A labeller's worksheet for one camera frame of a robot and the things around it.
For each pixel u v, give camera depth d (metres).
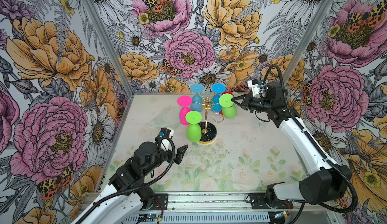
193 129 0.76
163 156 0.59
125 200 0.60
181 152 0.60
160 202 0.75
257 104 0.64
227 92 1.26
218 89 0.83
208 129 0.99
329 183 0.40
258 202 0.74
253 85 0.69
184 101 0.77
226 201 0.76
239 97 0.71
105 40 0.89
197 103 0.77
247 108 0.67
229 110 0.80
